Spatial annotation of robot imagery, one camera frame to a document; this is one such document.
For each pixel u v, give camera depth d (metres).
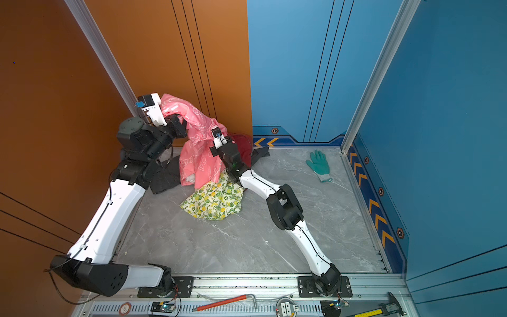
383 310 0.68
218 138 0.76
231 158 0.72
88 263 0.38
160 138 0.54
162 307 0.71
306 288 0.72
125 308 0.70
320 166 1.11
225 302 0.70
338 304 0.70
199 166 0.94
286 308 0.63
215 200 0.89
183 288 0.74
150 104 0.53
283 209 0.62
